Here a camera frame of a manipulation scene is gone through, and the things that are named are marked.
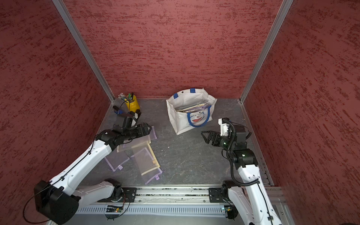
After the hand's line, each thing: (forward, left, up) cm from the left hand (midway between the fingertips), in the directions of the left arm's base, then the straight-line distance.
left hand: (146, 132), depth 79 cm
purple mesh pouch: (-15, 0, -17) cm, 23 cm away
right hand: (-4, -34, +3) cm, 35 cm away
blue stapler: (+27, +30, -13) cm, 43 cm away
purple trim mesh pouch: (+4, +6, -17) cm, 19 cm away
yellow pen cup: (+30, +18, -11) cm, 37 cm away
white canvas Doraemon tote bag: (+19, -26, 0) cm, 32 cm away
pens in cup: (+32, +21, -5) cm, 39 cm away
